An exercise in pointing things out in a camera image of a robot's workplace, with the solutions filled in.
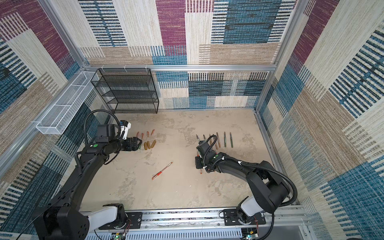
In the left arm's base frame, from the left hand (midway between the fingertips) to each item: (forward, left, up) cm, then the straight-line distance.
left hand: (134, 138), depth 81 cm
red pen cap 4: (+18, -2, -20) cm, 27 cm away
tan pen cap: (+9, -5, -19) cm, 22 cm away
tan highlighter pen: (-7, -42, +5) cm, 43 cm away
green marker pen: (+11, -57, -19) cm, 61 cm away
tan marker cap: (+7, 0, -18) cm, 19 cm away
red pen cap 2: (+17, +4, -20) cm, 27 cm away
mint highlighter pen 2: (+13, -39, -20) cm, 46 cm away
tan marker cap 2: (+8, -2, -19) cm, 20 cm away
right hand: (-7, -35, -16) cm, 39 cm away
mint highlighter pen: (+13, -35, -20) cm, 42 cm away
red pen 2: (-13, -35, -18) cm, 41 cm away
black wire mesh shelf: (+44, +17, -2) cm, 47 cm away
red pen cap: (+16, +7, -19) cm, 26 cm away
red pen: (-13, -9, -19) cm, 25 cm away
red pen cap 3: (+17, +1, -20) cm, 27 cm away
